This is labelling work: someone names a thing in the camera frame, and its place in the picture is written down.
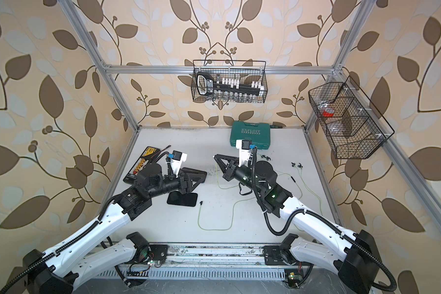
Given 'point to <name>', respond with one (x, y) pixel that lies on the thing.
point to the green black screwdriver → (275, 127)
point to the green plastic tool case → (259, 133)
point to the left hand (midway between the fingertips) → (199, 173)
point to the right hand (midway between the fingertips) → (214, 157)
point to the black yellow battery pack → (146, 158)
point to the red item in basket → (324, 114)
